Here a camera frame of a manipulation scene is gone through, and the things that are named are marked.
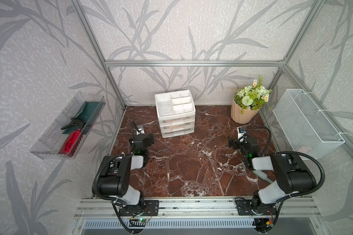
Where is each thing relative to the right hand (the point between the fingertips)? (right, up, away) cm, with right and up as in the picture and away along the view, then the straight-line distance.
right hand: (236, 134), depth 95 cm
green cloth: (-82, +11, -24) cm, 86 cm away
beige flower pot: (+10, +12, +7) cm, 18 cm away
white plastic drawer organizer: (-39, +14, -6) cm, 42 cm away
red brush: (-79, 0, -37) cm, 87 cm away
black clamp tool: (-84, +9, -29) cm, 89 cm away
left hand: (-62, 0, -1) cm, 62 cm away
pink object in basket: (+25, -5, -24) cm, 35 cm away
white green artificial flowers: (+6, +22, -10) cm, 25 cm away
